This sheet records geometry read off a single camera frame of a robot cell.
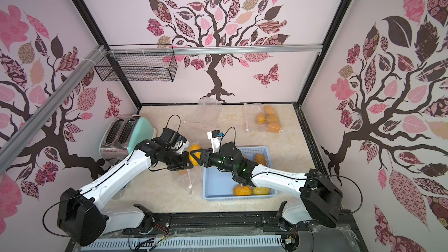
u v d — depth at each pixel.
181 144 0.68
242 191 0.78
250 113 1.13
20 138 0.52
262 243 0.70
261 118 1.06
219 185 0.84
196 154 0.68
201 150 0.69
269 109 1.11
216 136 0.67
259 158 0.89
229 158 0.56
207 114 1.14
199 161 0.65
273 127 1.02
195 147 0.70
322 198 0.42
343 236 0.72
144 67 0.95
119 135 0.83
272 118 1.07
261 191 0.79
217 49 0.92
